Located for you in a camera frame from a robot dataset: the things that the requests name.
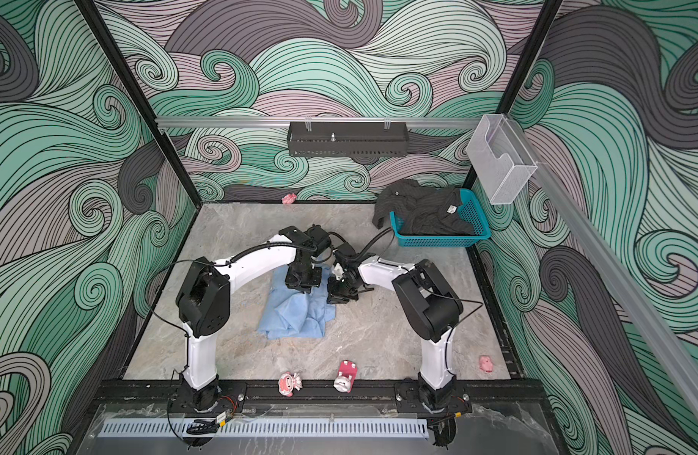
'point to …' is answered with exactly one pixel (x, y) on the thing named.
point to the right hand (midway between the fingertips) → (328, 300)
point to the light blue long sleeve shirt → (288, 313)
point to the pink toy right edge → (486, 364)
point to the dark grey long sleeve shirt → (418, 209)
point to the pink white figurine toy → (287, 382)
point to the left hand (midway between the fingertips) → (312, 289)
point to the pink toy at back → (289, 198)
